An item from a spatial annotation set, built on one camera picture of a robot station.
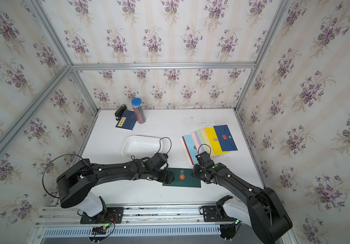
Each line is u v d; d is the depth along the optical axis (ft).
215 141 3.32
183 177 2.81
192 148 3.24
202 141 3.31
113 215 2.39
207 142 3.32
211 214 2.39
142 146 3.24
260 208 1.33
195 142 3.32
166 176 2.43
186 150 3.16
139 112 3.39
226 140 3.36
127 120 3.67
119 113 3.67
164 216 2.43
